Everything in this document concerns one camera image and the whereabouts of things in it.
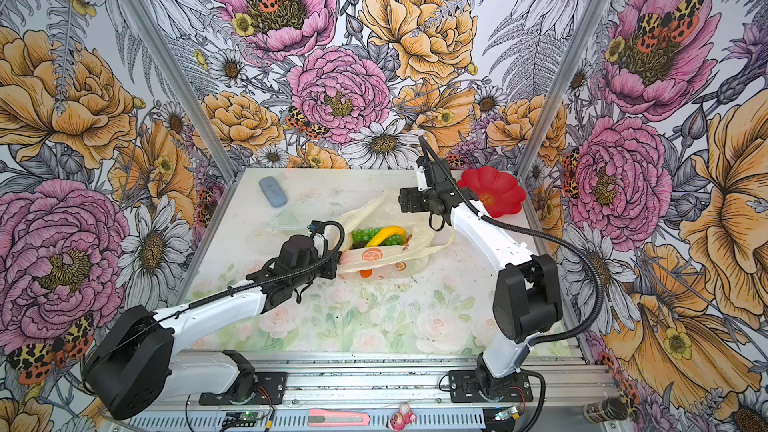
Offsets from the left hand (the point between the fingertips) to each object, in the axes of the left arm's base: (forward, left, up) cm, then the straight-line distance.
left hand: (340, 261), depth 87 cm
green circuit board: (-35, +21, -10) cm, 42 cm away
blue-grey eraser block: (+34, +29, -8) cm, 46 cm away
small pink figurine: (-36, -17, -7) cm, 40 cm away
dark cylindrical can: (-36, -59, +1) cm, 69 cm away
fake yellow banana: (+11, -13, -3) cm, 17 cm away
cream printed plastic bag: (+19, -12, 0) cm, 22 cm away
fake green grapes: (+12, -5, -6) cm, 15 cm away
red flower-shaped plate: (+34, -56, -8) cm, 66 cm away
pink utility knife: (-36, -1, -9) cm, 37 cm away
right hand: (+13, -21, +9) cm, 27 cm away
